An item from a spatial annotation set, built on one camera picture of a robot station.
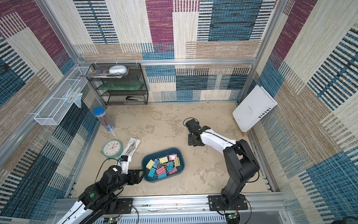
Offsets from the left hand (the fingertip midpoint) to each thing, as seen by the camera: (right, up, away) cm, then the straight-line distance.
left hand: (141, 171), depth 78 cm
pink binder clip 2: (+11, -1, +3) cm, 11 cm away
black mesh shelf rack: (-33, +46, +41) cm, 69 cm away
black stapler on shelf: (-15, +44, +32) cm, 56 cm away
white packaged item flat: (-12, +10, +17) cm, 22 cm away
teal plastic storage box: (+22, -1, +5) cm, 22 cm away
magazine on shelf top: (-29, +58, +14) cm, 66 cm away
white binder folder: (+70, +38, +10) cm, 80 cm away
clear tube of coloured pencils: (-30, +32, +12) cm, 46 cm away
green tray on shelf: (-16, +51, +17) cm, 56 cm away
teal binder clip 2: (+16, +1, +5) cm, 16 cm away
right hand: (+31, +15, +15) cm, 37 cm away
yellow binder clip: (+20, +3, +7) cm, 21 cm away
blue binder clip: (+8, +1, +7) cm, 10 cm away
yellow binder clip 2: (+11, +3, +9) cm, 15 cm away
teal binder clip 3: (+12, -4, +3) cm, 13 cm away
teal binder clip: (+5, -3, +5) cm, 7 cm away
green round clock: (-23, +9, +13) cm, 28 cm away
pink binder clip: (+18, -2, +5) cm, 19 cm away
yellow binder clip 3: (+3, +1, +6) cm, 7 cm away
